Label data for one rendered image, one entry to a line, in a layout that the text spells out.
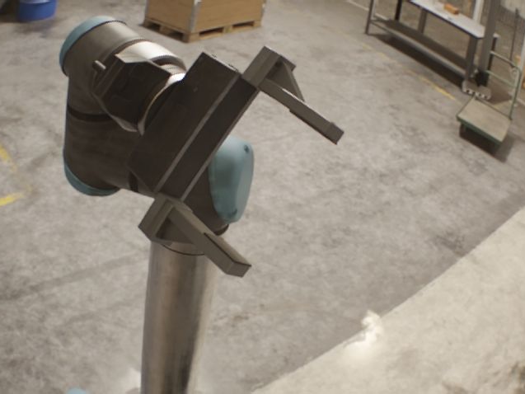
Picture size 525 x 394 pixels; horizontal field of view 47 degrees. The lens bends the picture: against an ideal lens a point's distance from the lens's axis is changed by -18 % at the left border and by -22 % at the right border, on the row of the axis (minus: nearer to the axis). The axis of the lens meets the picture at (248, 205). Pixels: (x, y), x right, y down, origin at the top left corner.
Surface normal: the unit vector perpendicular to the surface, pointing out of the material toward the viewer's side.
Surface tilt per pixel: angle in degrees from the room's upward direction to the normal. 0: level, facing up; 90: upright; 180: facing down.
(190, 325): 87
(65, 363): 0
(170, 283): 87
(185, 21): 90
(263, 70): 58
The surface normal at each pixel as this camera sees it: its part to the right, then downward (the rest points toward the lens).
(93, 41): -0.32, -0.44
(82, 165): -0.22, 0.59
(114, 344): 0.17, -0.82
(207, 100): -0.52, -0.20
